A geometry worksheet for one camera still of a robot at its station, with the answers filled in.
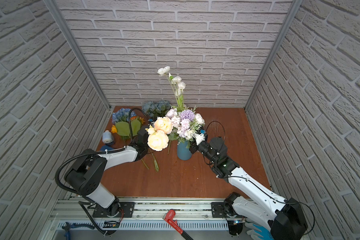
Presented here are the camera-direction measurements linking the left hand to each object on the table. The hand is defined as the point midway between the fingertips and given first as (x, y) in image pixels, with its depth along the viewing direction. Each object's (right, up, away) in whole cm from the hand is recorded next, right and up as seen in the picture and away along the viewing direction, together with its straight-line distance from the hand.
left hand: (173, 127), depth 85 cm
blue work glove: (+44, -48, -17) cm, 67 cm away
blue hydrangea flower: (-38, +9, +19) cm, 43 cm away
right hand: (+8, -1, -14) cm, 16 cm away
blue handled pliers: (-48, -46, -17) cm, 68 cm away
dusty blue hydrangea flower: (-14, +13, +21) cm, 29 cm away
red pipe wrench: (-1, -43, -14) cm, 45 cm away
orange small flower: (-41, -2, +12) cm, 43 cm away
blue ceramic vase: (+6, -15, 0) cm, 16 cm away
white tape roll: (-43, -6, +7) cm, 44 cm away
